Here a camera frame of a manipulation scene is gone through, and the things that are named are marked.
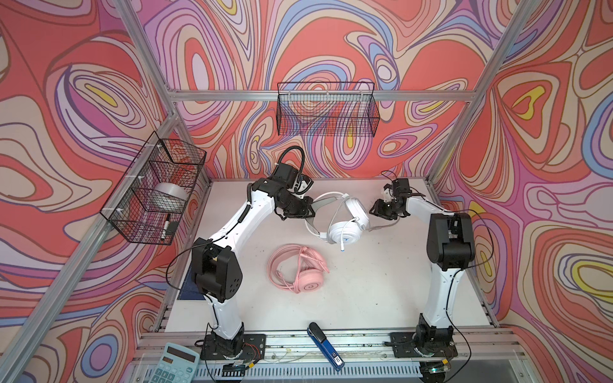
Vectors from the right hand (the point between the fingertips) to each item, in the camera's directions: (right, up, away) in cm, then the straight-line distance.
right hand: (375, 215), depth 104 cm
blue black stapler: (-26, -36, -33) cm, 55 cm away
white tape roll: (-72, +7, -33) cm, 79 cm away
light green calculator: (-69, -42, -35) cm, 88 cm away
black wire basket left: (-80, +20, -23) cm, 86 cm away
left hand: (-27, +3, -22) cm, 35 cm away
